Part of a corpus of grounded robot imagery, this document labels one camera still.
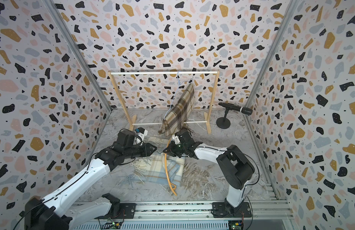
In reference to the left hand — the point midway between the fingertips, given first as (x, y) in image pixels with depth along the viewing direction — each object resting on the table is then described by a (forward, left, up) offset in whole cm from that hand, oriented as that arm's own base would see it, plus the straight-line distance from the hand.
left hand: (156, 148), depth 77 cm
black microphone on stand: (+32, -46, -19) cm, 59 cm away
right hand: (+2, -2, -8) cm, 9 cm away
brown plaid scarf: (+22, -10, -3) cm, 24 cm away
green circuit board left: (-32, +21, -19) cm, 43 cm away
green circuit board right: (-33, -40, -20) cm, 56 cm away
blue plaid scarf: (-4, +1, -18) cm, 19 cm away
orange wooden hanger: (-15, -8, -16) cm, 23 cm away
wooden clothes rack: (+34, -33, -14) cm, 49 cm away
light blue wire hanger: (+54, -12, +3) cm, 55 cm away
